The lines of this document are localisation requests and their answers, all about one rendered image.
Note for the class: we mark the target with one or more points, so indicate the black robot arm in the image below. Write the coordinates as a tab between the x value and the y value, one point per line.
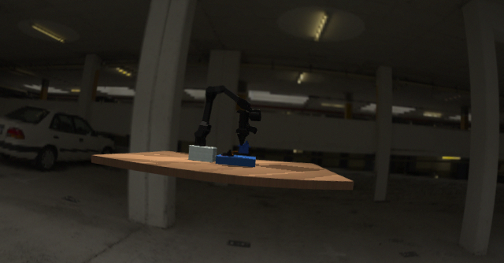
211	92

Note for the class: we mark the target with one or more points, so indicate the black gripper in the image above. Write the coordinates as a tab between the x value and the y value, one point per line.
242	131

